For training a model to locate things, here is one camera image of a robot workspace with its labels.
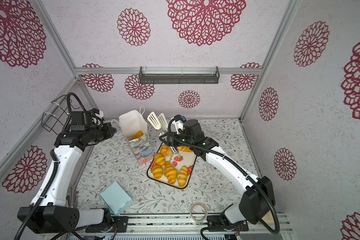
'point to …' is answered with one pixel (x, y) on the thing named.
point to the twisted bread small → (166, 150)
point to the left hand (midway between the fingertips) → (115, 132)
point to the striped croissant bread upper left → (159, 159)
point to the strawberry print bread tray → (177, 160)
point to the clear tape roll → (205, 215)
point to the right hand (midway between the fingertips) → (162, 135)
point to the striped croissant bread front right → (182, 176)
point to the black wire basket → (54, 119)
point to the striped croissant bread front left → (157, 171)
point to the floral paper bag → (132, 125)
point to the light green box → (116, 198)
